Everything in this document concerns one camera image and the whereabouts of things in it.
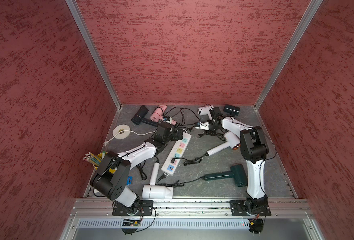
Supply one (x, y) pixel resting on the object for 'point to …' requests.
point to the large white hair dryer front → (153, 191)
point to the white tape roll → (122, 135)
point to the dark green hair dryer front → (238, 171)
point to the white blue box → (129, 180)
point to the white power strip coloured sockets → (176, 154)
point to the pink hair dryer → (158, 114)
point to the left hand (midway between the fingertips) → (176, 133)
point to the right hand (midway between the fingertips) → (207, 129)
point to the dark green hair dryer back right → (232, 110)
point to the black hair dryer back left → (138, 118)
